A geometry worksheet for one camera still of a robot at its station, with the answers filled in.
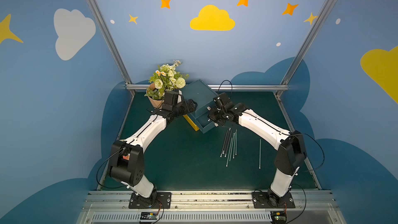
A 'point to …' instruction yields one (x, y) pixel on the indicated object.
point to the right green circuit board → (278, 217)
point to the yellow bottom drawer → (194, 125)
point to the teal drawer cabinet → (203, 95)
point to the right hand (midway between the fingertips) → (209, 114)
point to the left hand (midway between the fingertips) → (191, 104)
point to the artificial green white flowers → (166, 78)
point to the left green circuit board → (148, 215)
